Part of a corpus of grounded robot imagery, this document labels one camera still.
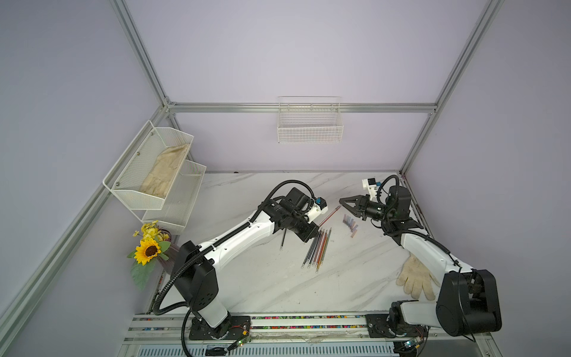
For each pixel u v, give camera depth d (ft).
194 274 1.39
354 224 3.30
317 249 3.05
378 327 2.40
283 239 3.14
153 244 2.19
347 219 3.32
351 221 3.32
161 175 2.58
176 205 3.61
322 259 2.93
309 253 2.98
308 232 2.22
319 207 2.30
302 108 3.02
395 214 2.14
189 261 1.34
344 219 3.32
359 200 2.45
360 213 2.40
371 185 2.50
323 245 3.05
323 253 2.97
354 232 3.21
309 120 3.11
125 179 2.20
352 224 3.31
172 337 2.39
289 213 1.90
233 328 2.40
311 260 2.91
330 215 2.51
